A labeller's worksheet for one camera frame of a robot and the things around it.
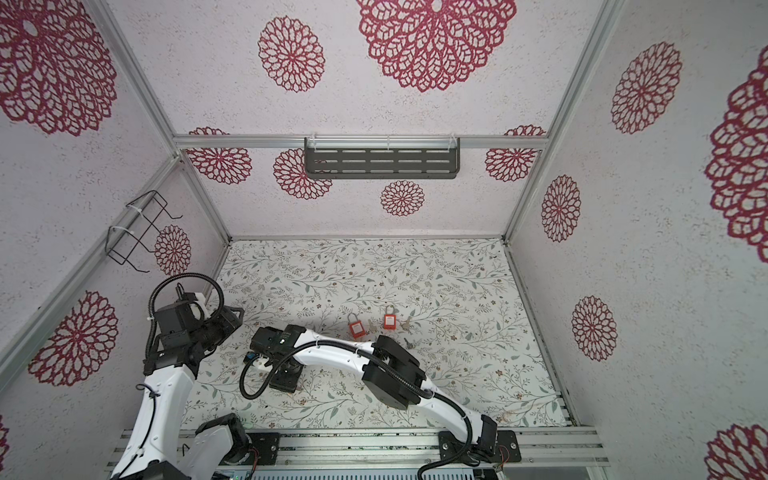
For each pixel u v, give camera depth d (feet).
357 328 3.09
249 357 2.45
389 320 3.12
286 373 2.36
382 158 3.16
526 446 2.48
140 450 1.35
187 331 1.95
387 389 1.72
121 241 2.38
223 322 2.30
